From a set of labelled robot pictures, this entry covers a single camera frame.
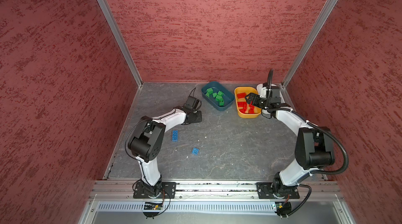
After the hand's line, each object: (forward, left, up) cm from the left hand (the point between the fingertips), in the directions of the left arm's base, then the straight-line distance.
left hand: (198, 120), depth 96 cm
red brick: (+13, -29, 0) cm, 32 cm away
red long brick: (+10, -36, -1) cm, 37 cm away
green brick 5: (+15, -15, -1) cm, 21 cm away
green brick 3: (+22, -11, 0) cm, 24 cm away
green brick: (+26, -7, -1) cm, 27 cm away
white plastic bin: (-1, -38, +29) cm, 48 cm away
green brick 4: (+20, -14, -1) cm, 25 cm away
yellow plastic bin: (+23, -34, +4) cm, 41 cm away
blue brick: (-11, +14, -1) cm, 17 cm away
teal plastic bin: (+23, -21, -3) cm, 32 cm away
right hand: (+9, -31, +10) cm, 34 cm away
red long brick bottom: (+24, -31, -2) cm, 39 cm away
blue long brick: (-19, +1, -2) cm, 19 cm away
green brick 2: (+25, -15, -2) cm, 29 cm away
